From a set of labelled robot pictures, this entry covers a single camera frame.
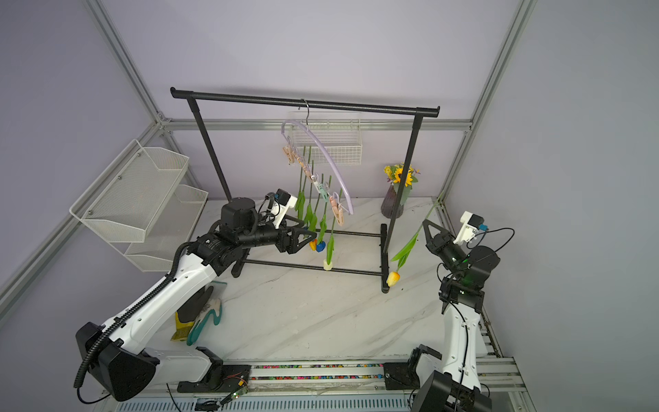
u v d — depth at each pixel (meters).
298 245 0.61
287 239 0.60
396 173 0.93
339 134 0.94
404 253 0.72
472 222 0.62
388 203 1.22
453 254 0.63
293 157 0.82
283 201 0.60
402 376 0.73
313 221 0.85
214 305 0.86
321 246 0.86
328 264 0.82
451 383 0.40
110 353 0.38
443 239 0.62
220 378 0.70
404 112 0.55
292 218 0.68
